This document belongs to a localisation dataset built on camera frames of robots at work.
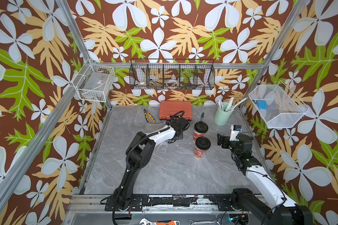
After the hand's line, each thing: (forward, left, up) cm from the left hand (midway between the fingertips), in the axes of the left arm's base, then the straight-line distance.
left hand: (178, 134), depth 99 cm
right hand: (-8, -27, +13) cm, 31 cm away
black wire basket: (+33, +5, +27) cm, 43 cm away
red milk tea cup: (-4, -13, +14) cm, 20 cm away
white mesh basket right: (0, -59, +26) cm, 65 cm away
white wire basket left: (+19, +54, +31) cm, 65 cm away
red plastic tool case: (+25, +7, -1) cm, 26 cm away
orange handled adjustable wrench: (-51, +18, -1) cm, 54 cm away
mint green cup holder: (+12, -33, +5) cm, 36 cm away
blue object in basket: (+8, -52, +22) cm, 57 cm away
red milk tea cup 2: (-16, -12, +14) cm, 24 cm away
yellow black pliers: (+21, +25, -3) cm, 33 cm away
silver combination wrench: (-51, -5, -2) cm, 51 cm away
